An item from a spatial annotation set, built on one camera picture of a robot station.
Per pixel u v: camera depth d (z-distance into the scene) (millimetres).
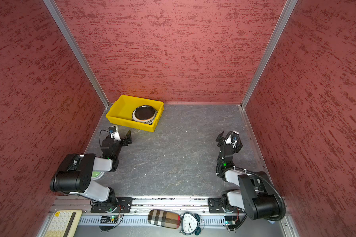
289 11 725
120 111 1139
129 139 853
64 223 674
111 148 700
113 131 787
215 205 741
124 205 745
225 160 647
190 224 656
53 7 710
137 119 1033
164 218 680
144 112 1069
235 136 713
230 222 703
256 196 426
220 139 778
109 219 712
